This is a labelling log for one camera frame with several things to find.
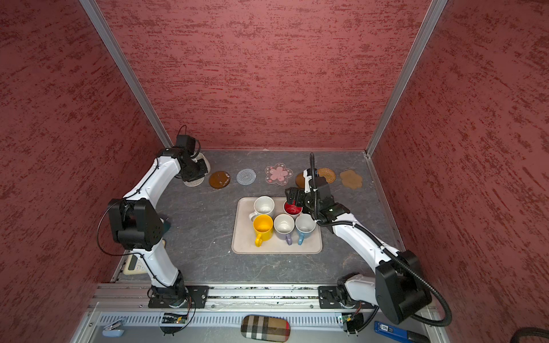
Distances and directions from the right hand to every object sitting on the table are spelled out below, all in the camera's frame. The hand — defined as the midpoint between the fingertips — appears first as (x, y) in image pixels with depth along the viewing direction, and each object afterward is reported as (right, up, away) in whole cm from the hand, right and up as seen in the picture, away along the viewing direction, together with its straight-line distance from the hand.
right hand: (293, 195), depth 85 cm
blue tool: (+30, -41, -19) cm, 54 cm away
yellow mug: (-13, -15, +5) cm, 20 cm away
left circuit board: (-44, -42, -12) cm, 62 cm away
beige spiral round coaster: (-49, +4, +22) cm, 54 cm away
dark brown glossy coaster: (-37, +5, +22) cm, 44 cm away
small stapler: (-59, -41, -18) cm, 74 cm away
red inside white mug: (0, -7, +10) cm, 12 cm away
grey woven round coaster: (-24, +7, +25) cm, 35 cm away
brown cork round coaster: (+5, +5, +22) cm, 23 cm away
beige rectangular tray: (-21, -20, +2) cm, 29 cm away
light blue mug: (+5, -12, +3) cm, 14 cm away
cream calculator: (-62, -27, -5) cm, 67 cm away
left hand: (-39, +7, +6) cm, 41 cm away
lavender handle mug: (-4, -14, +5) cm, 15 cm away
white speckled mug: (-13, -6, +9) cm, 17 cm away
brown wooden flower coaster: (+32, +5, +25) cm, 41 cm away
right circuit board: (+17, -41, -13) cm, 46 cm away
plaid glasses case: (-9, -40, -19) cm, 45 cm away
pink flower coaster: (-7, +8, +26) cm, 28 cm away
